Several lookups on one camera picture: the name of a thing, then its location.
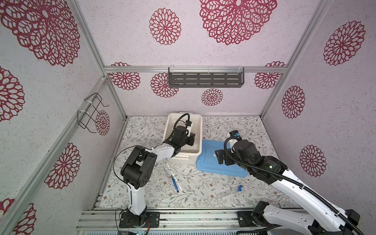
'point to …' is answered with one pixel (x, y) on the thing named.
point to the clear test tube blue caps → (239, 188)
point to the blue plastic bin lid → (206, 160)
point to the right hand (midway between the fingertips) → (223, 148)
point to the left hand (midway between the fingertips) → (193, 135)
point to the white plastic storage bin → (186, 154)
